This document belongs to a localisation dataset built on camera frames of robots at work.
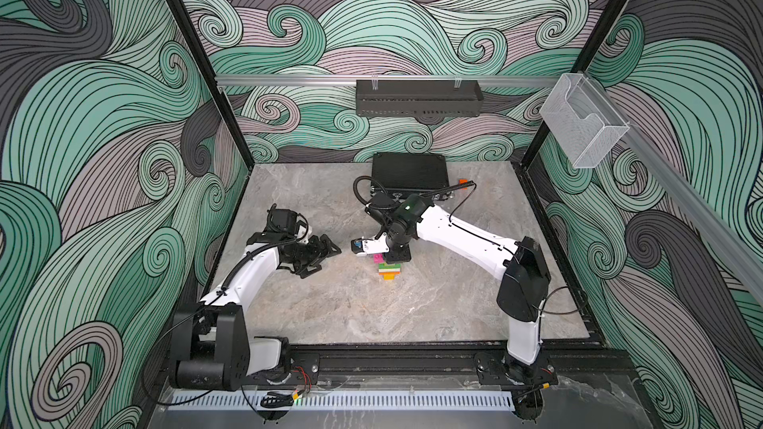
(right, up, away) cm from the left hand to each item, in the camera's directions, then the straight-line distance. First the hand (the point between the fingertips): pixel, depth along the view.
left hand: (331, 255), depth 83 cm
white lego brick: (+17, -4, -1) cm, 17 cm away
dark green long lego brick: (+15, -3, -2) cm, 16 cm away
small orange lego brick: (+47, +22, +31) cm, 61 cm away
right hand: (+16, +1, -1) cm, 16 cm away
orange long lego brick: (+17, -5, +1) cm, 17 cm away
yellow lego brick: (+17, -8, +6) cm, 20 cm away
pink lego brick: (+14, +1, -9) cm, 16 cm away
